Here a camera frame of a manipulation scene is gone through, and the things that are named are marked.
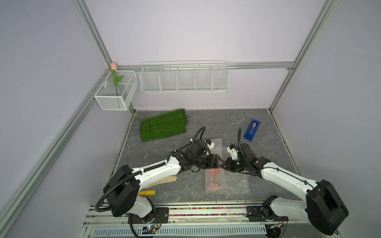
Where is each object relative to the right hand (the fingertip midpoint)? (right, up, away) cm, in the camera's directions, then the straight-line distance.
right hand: (220, 165), depth 84 cm
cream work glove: (-31, -9, +2) cm, 32 cm away
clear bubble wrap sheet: (-1, -7, -6) cm, 9 cm away
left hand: (-1, +2, -9) cm, 9 cm away
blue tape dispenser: (+25, +19, +18) cm, 36 cm away
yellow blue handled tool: (-37, -14, -3) cm, 40 cm away
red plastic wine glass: (-4, -4, -3) cm, 6 cm away
